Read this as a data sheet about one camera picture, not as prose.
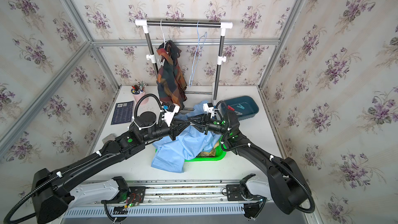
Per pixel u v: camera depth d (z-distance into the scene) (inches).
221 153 31.6
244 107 42.2
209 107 28.2
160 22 26.0
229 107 41.5
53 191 15.0
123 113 40.9
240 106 42.2
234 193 28.8
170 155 28.2
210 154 32.9
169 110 22.9
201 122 25.7
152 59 32.1
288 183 16.1
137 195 28.5
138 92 40.6
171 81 28.9
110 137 35.5
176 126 23.4
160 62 26.7
